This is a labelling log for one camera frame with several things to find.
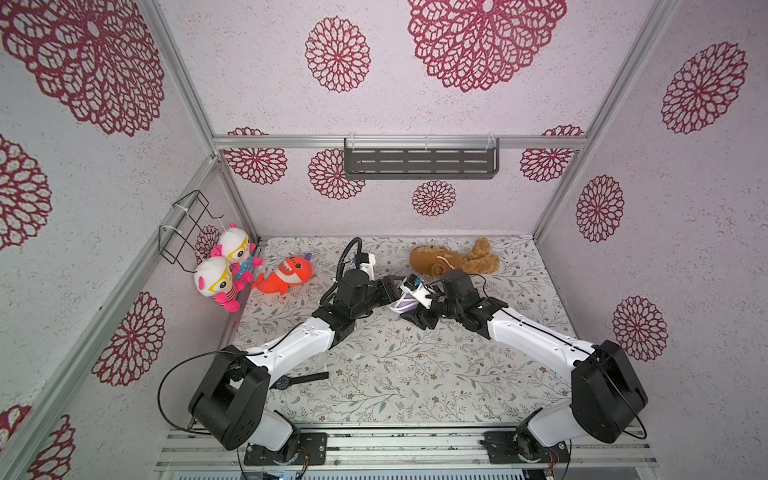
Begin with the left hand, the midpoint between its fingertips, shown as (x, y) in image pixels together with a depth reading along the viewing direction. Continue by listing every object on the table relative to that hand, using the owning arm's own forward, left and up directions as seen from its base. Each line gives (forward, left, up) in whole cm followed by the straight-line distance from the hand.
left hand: (401, 283), depth 82 cm
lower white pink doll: (+3, +53, -1) cm, 53 cm away
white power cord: (-6, 0, +1) cm, 6 cm away
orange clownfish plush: (+14, +35, -12) cm, 40 cm away
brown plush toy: (+18, -13, -13) cm, 26 cm away
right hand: (-3, -1, -4) cm, 5 cm away
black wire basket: (+5, +58, +12) cm, 59 cm away
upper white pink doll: (+15, +51, -2) cm, 53 cm away
